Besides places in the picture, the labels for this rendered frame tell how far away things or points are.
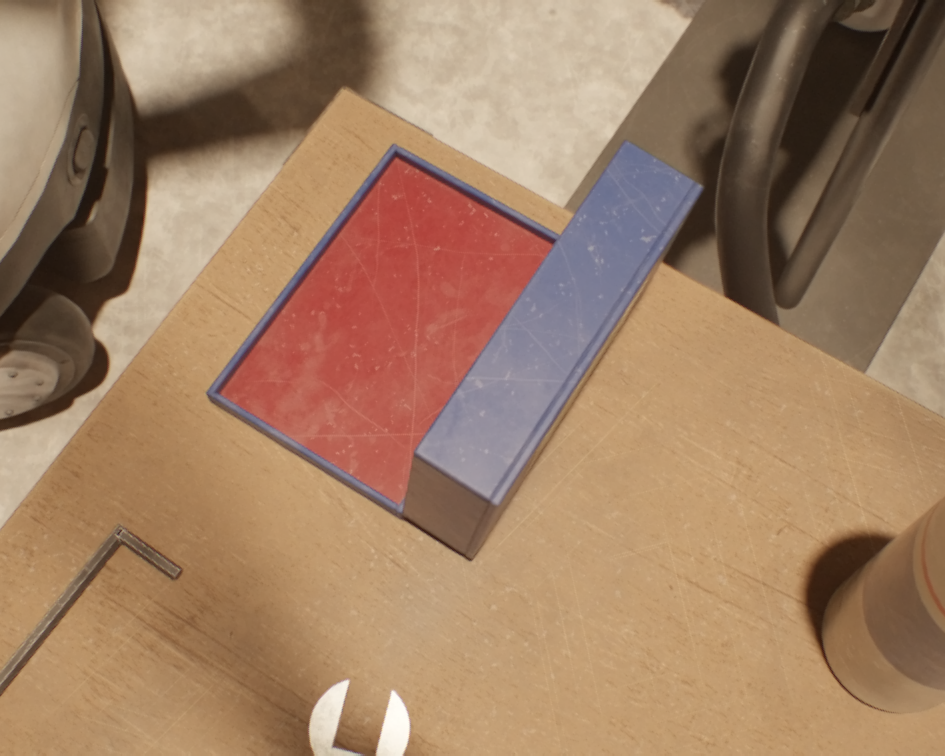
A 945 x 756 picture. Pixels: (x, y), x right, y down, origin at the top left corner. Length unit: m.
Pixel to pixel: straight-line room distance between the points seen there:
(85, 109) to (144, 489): 0.46
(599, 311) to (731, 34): 0.82
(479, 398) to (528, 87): 0.80
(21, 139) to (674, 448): 0.51
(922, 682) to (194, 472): 0.33
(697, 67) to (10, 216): 0.65
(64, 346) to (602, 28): 0.59
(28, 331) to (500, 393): 0.60
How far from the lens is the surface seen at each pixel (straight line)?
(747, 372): 0.65
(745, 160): 0.78
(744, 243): 0.79
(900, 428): 0.66
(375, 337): 0.64
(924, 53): 0.87
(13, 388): 1.10
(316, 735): 0.60
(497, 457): 0.50
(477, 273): 0.66
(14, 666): 0.63
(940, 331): 1.23
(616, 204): 0.54
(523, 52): 1.30
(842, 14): 0.83
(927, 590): 0.49
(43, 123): 0.97
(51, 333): 1.06
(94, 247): 1.11
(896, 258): 1.24
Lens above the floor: 1.06
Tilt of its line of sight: 69 degrees down
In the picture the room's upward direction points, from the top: straight up
